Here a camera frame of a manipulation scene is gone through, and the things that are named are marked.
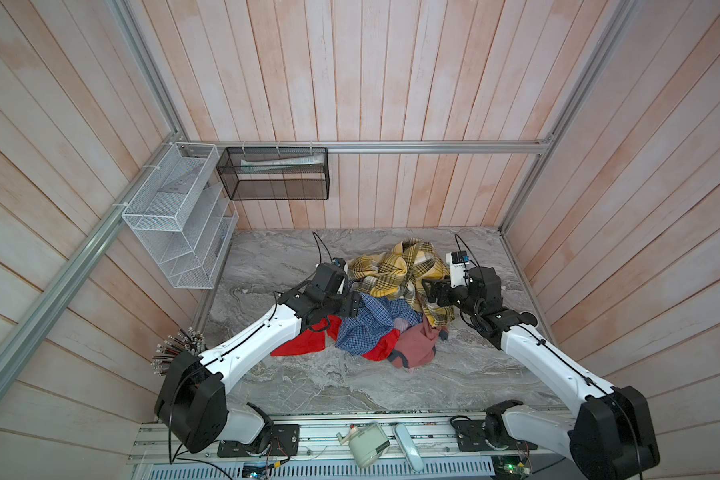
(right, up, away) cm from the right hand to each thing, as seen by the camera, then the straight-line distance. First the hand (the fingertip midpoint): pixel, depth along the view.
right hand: (434, 278), depth 84 cm
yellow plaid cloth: (-11, +1, -5) cm, 12 cm away
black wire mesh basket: (-51, +36, +20) cm, 66 cm away
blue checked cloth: (-17, -10, -6) cm, 21 cm away
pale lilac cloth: (-9, -14, +1) cm, 17 cm away
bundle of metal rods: (-65, -14, -13) cm, 68 cm away
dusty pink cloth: (-6, -19, -2) cm, 20 cm away
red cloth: (-36, -19, +6) cm, 41 cm away
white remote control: (-9, -40, -16) cm, 44 cm away
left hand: (-25, -7, -2) cm, 26 cm away
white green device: (-21, -38, -15) cm, 46 cm away
